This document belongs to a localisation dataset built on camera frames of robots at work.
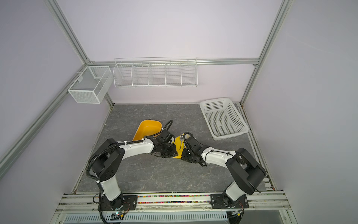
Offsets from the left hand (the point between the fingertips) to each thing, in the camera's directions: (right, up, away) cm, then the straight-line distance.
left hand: (177, 156), depth 89 cm
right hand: (+3, -1, 0) cm, 3 cm away
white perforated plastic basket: (+36, +24, +21) cm, 48 cm away
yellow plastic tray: (-25, +17, +17) cm, 34 cm away
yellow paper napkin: (+1, +5, +7) cm, 9 cm away
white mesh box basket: (-62, +47, +9) cm, 79 cm away
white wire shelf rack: (-15, +56, +8) cm, 59 cm away
